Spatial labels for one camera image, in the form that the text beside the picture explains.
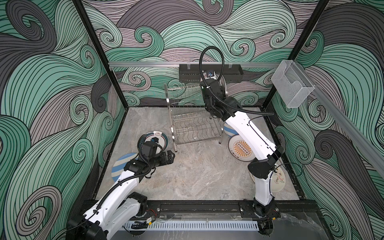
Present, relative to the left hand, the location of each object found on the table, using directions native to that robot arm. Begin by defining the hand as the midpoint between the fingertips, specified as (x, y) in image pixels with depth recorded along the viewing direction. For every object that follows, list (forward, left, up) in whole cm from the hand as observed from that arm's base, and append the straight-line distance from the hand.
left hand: (168, 155), depth 81 cm
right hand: (+22, -24, +30) cm, 44 cm away
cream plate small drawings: (-9, -62, -10) cm, 63 cm away
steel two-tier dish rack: (+34, -12, -10) cm, 37 cm away
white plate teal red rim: (+15, +6, -10) cm, 19 cm away
